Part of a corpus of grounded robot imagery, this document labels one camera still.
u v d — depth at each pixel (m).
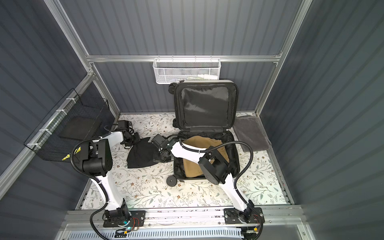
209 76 0.93
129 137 0.91
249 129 1.07
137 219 0.72
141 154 0.92
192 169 0.85
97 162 0.54
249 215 0.64
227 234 0.70
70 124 0.75
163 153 0.70
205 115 0.93
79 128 0.74
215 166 0.56
